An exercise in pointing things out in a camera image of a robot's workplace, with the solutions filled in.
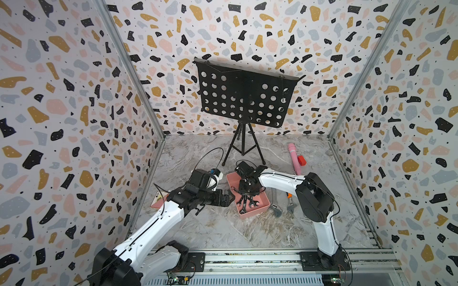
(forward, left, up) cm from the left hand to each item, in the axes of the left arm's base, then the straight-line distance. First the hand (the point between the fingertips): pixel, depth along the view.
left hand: (228, 196), depth 77 cm
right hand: (+9, -6, -14) cm, 18 cm away
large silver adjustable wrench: (-2, -24, -15) cm, 28 cm away
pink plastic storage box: (+6, -17, -15) cm, 23 cm away
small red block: (+29, -43, -13) cm, 53 cm away
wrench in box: (0, -7, -17) cm, 18 cm away
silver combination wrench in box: (+3, -12, -14) cm, 19 cm away
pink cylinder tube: (+32, -39, -14) cm, 52 cm away
